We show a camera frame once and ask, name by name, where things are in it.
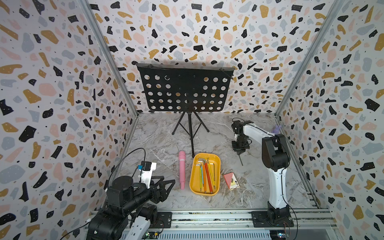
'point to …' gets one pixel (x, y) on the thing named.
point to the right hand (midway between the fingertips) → (238, 152)
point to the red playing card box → (231, 181)
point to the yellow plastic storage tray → (194, 183)
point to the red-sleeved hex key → (207, 173)
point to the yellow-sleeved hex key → (211, 173)
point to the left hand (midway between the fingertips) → (170, 180)
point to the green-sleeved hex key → (199, 164)
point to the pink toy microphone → (182, 166)
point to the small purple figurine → (276, 129)
